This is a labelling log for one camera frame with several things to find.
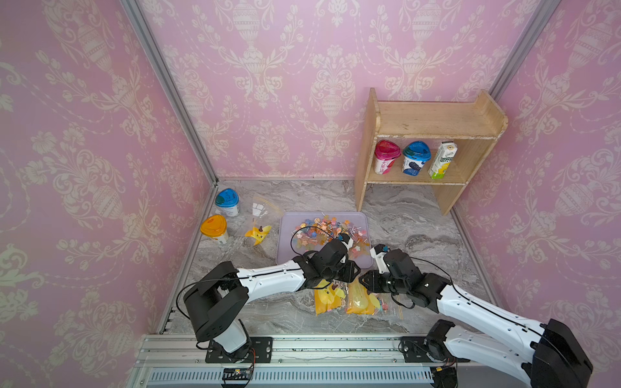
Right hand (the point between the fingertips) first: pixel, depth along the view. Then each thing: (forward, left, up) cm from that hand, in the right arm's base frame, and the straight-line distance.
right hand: (361, 280), depth 80 cm
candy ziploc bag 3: (-6, +2, -2) cm, 7 cm away
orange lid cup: (+23, +53, +3) cm, 58 cm away
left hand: (+2, 0, +1) cm, 2 cm away
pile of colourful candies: (+25, +12, -5) cm, 28 cm away
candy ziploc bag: (+25, +36, -1) cm, 43 cm away
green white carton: (+33, -32, +25) cm, 52 cm away
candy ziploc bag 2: (-3, +11, -4) cm, 12 cm away
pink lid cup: (+38, -12, +23) cm, 46 cm away
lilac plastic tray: (+18, +27, -9) cm, 33 cm away
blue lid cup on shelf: (+36, -23, +22) cm, 48 cm away
